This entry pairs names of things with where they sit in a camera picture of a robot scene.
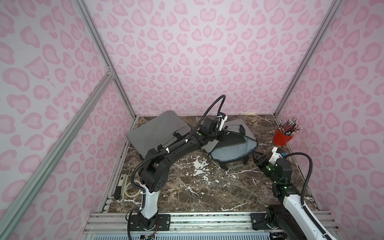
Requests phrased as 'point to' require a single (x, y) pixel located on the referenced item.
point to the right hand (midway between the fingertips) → (253, 153)
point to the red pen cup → (280, 139)
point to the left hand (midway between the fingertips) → (229, 131)
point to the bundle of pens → (290, 126)
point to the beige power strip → (118, 194)
